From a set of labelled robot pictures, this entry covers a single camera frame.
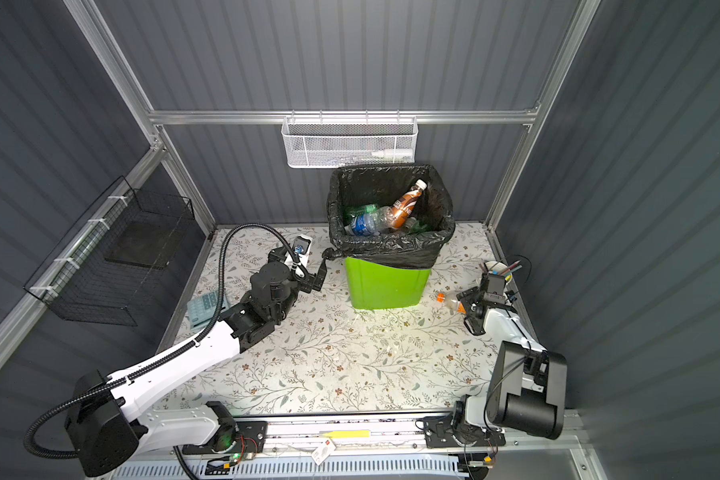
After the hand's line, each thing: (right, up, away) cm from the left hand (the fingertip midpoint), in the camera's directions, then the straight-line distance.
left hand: (304, 252), depth 75 cm
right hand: (+49, -17, +17) cm, 54 cm away
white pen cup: (+57, -6, +20) cm, 61 cm away
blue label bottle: (+17, +8, +11) cm, 22 cm away
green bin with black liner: (+21, -5, +4) cm, 22 cm away
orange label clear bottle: (+43, -17, +22) cm, 51 cm away
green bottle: (+13, +13, +15) cm, 24 cm away
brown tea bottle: (+27, +13, +10) cm, 31 cm away
